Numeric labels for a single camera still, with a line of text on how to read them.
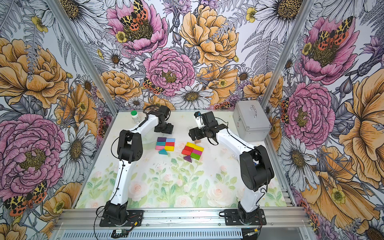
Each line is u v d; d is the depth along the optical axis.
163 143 1.02
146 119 0.76
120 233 0.73
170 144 1.01
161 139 1.04
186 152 0.97
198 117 0.81
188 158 0.94
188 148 0.99
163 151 0.97
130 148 0.65
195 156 0.96
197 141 1.02
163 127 0.95
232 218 0.73
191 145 1.00
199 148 0.99
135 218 0.74
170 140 1.02
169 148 0.99
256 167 0.48
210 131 0.68
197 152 0.98
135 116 1.08
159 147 1.00
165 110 0.92
